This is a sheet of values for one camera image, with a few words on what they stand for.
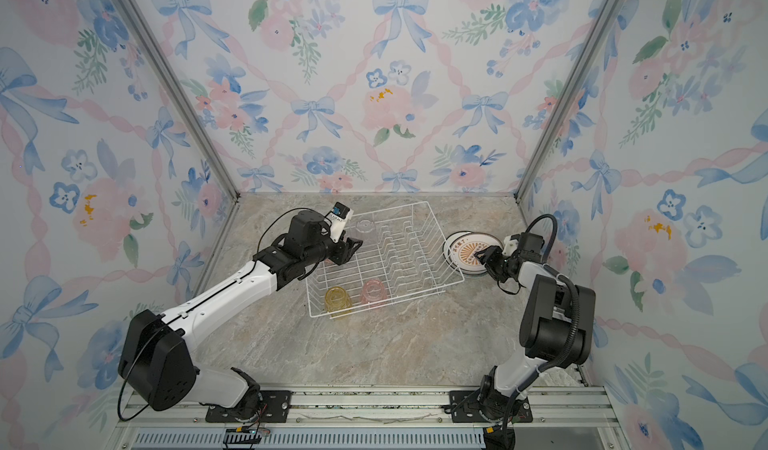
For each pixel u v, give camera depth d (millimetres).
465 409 732
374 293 900
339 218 702
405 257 1010
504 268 815
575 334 434
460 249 1008
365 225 977
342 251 718
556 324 482
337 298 912
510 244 885
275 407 746
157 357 408
